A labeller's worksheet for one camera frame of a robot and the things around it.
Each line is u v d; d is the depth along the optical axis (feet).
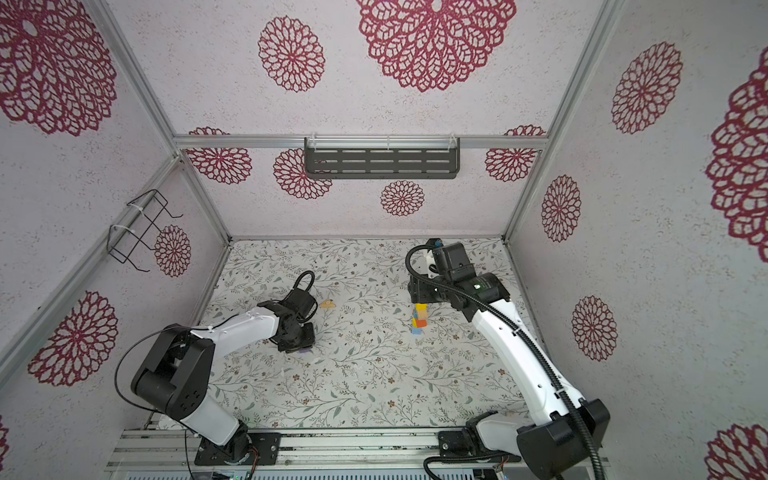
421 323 3.02
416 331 3.08
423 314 2.87
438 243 2.19
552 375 1.33
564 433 1.23
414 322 3.05
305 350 2.92
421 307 2.89
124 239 2.40
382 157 3.15
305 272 2.68
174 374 1.49
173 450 2.45
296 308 2.39
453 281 1.78
